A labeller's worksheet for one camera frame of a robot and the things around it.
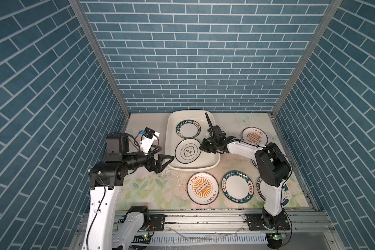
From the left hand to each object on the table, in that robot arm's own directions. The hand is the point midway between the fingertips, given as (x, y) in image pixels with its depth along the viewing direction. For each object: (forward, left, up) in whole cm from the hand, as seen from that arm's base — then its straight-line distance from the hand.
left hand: (166, 153), depth 62 cm
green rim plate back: (+39, -8, -31) cm, 50 cm away
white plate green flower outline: (+19, -8, -30) cm, 36 cm away
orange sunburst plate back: (+32, -56, -31) cm, 71 cm away
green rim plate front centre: (-3, -36, -32) cm, 48 cm away
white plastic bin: (+12, -19, -30) cm, 38 cm away
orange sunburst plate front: (-4, -17, -32) cm, 36 cm away
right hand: (+20, -14, -25) cm, 35 cm away
